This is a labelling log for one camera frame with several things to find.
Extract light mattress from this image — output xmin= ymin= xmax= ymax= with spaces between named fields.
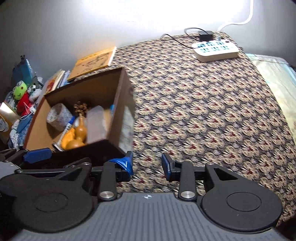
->
xmin=246 ymin=53 xmax=295 ymax=136

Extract white power cord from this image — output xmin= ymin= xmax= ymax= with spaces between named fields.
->
xmin=218 ymin=0 xmax=255 ymax=33

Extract clear plastic case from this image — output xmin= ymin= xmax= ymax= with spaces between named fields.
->
xmin=86 ymin=105 xmax=107 ymax=144

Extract blue bag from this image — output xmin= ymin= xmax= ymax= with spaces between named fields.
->
xmin=12 ymin=55 xmax=34 ymax=86

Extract brown cardboard shoe box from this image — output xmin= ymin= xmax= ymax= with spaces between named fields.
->
xmin=24 ymin=67 xmax=135 ymax=161

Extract large printed tape roll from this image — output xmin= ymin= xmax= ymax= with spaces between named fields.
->
xmin=47 ymin=103 xmax=73 ymax=132

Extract gold box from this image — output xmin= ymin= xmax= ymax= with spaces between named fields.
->
xmin=0 ymin=102 xmax=20 ymax=144

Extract white bottle blue cap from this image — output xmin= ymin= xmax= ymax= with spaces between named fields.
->
xmin=110 ymin=104 xmax=115 ymax=115

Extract yellow book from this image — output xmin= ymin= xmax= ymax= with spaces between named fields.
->
xmin=67 ymin=46 xmax=117 ymax=82

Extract green frog plush toy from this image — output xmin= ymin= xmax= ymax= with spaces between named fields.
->
xmin=13 ymin=80 xmax=33 ymax=116

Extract pine cone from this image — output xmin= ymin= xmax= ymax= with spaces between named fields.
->
xmin=73 ymin=101 xmax=88 ymax=117

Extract stack of books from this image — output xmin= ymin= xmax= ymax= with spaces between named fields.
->
xmin=36 ymin=69 xmax=71 ymax=103

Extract black adapter cable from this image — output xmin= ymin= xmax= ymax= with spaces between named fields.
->
xmin=161 ymin=27 xmax=212 ymax=49

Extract blue white marker pen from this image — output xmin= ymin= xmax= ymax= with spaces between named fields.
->
xmin=57 ymin=116 xmax=75 ymax=148

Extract brown gourd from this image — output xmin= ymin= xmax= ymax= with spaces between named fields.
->
xmin=66 ymin=115 xmax=87 ymax=150

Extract floral patterned tablecloth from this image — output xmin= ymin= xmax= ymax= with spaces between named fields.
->
xmin=111 ymin=35 xmax=295 ymax=222

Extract white power strip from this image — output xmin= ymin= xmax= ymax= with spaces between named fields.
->
xmin=192 ymin=39 xmax=240 ymax=63

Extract black power adapter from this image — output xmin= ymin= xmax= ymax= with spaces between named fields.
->
xmin=199 ymin=31 xmax=214 ymax=42

